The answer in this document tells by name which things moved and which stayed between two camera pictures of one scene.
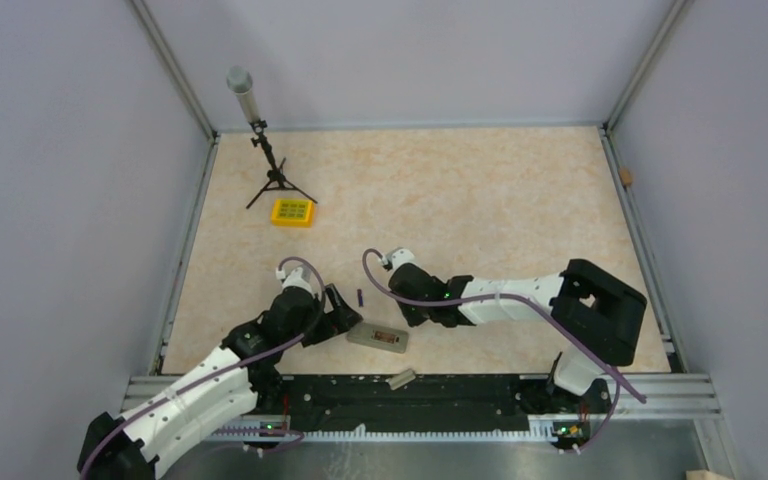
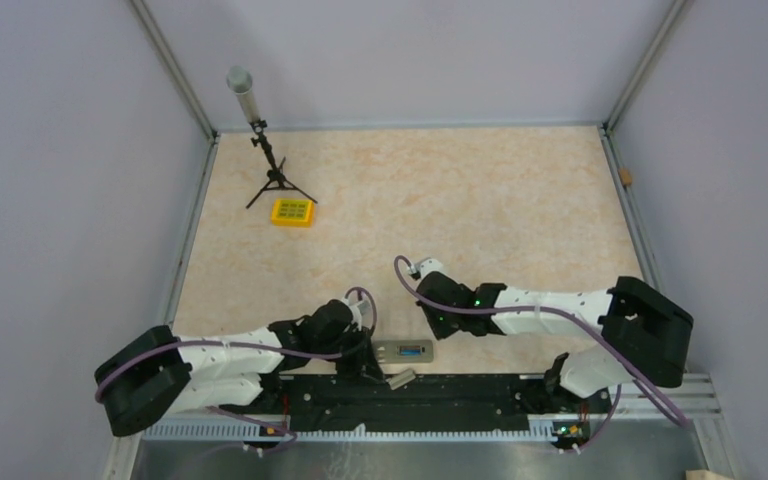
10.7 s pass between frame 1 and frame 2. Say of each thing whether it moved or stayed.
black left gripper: moved
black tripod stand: stayed
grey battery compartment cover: stayed
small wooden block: stayed
